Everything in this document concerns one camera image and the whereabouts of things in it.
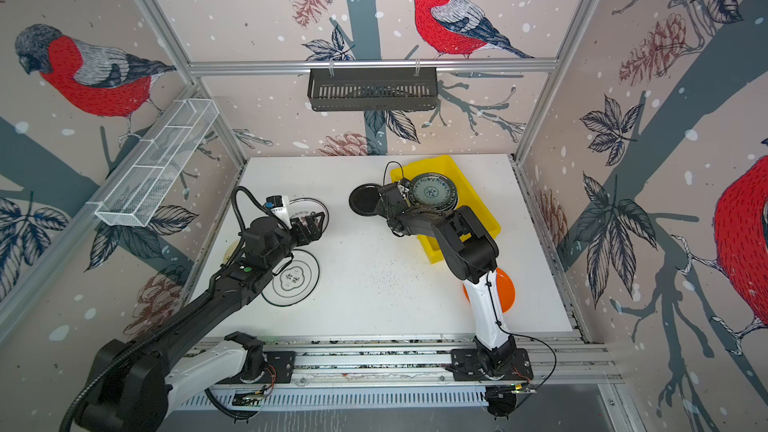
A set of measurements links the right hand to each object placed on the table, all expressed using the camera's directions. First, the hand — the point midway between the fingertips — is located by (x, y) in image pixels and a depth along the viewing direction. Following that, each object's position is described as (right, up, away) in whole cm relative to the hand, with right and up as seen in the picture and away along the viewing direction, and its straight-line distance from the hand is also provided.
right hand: (381, 206), depth 104 cm
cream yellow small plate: (-49, -14, -10) cm, 52 cm away
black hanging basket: (-3, +42, +1) cm, 42 cm away
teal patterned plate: (+19, +5, +2) cm, 20 cm away
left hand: (-19, -1, -23) cm, 30 cm away
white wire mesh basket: (-59, +6, -33) cm, 68 cm away
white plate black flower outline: (-25, -22, -17) cm, 37 cm away
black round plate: (-7, +2, +2) cm, 7 cm away
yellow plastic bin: (+31, +4, -1) cm, 31 cm away
